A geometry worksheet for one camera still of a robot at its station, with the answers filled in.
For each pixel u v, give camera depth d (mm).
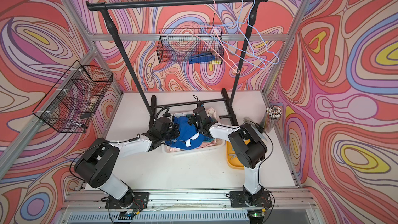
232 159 863
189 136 789
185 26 869
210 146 840
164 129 729
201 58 820
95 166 452
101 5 513
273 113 851
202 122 744
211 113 926
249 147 502
